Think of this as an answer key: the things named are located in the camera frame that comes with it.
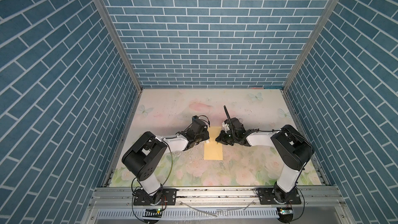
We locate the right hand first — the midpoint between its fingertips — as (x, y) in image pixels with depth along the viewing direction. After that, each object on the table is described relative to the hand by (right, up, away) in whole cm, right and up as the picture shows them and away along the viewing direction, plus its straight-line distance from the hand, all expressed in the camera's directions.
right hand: (213, 138), depth 93 cm
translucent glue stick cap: (-4, -2, -2) cm, 4 cm away
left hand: (-3, +3, 0) cm, 4 cm away
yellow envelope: (0, -6, -3) cm, 7 cm away
